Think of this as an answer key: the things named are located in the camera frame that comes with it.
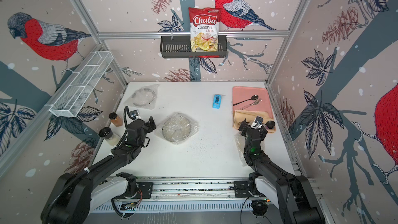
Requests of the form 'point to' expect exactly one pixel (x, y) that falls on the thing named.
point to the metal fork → (257, 101)
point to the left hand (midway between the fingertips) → (147, 115)
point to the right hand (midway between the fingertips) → (252, 121)
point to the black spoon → (254, 97)
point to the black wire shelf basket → (181, 48)
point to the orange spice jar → (116, 119)
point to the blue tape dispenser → (216, 101)
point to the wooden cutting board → (239, 116)
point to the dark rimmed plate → (143, 97)
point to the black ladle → (270, 124)
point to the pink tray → (242, 93)
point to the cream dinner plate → (176, 128)
